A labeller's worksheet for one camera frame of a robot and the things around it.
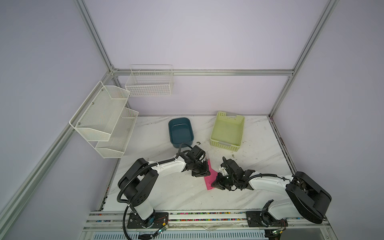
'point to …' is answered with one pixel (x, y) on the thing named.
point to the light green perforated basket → (227, 132)
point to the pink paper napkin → (209, 179)
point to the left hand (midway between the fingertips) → (209, 174)
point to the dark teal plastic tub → (180, 131)
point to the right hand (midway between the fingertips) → (210, 185)
